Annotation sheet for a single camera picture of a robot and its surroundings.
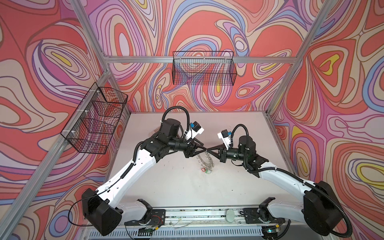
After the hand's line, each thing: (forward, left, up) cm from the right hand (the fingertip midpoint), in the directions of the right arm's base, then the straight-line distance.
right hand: (209, 153), depth 75 cm
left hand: (-2, +3, +9) cm, 10 cm away
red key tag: (-2, +3, -16) cm, 16 cm away
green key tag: (-4, +1, -13) cm, 13 cm away
